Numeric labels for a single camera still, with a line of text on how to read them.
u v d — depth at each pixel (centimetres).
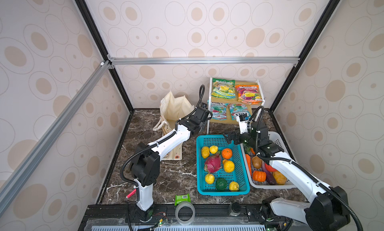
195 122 67
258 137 59
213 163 83
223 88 80
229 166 85
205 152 91
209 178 80
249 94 78
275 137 93
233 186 77
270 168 57
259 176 80
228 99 80
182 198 77
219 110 94
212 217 73
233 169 85
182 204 74
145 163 47
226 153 90
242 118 69
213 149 92
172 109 99
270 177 81
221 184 78
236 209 67
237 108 96
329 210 39
